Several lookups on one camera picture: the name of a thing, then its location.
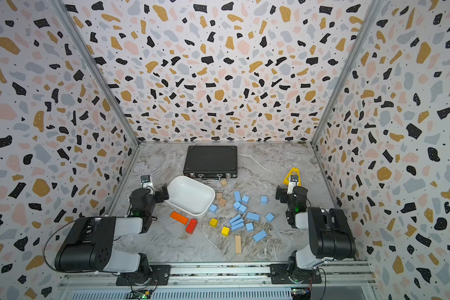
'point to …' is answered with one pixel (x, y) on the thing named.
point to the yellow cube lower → (225, 231)
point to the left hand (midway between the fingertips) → (157, 184)
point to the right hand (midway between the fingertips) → (290, 186)
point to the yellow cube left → (214, 222)
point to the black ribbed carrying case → (211, 162)
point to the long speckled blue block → (237, 195)
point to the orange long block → (179, 217)
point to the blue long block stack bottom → (238, 225)
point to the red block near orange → (191, 226)
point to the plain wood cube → (222, 202)
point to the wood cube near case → (224, 183)
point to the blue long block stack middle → (237, 222)
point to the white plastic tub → (189, 195)
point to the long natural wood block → (238, 244)
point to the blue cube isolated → (264, 200)
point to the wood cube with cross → (219, 196)
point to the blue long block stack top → (235, 219)
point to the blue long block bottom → (260, 235)
